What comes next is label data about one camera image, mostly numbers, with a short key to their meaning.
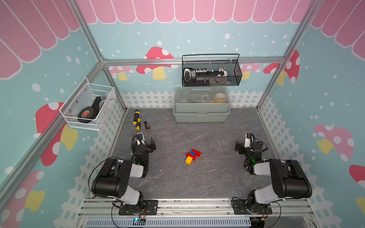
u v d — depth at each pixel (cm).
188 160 89
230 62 90
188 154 92
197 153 94
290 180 46
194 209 76
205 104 103
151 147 86
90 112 68
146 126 106
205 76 88
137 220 73
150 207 74
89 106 71
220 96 108
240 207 74
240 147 85
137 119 112
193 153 91
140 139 77
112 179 45
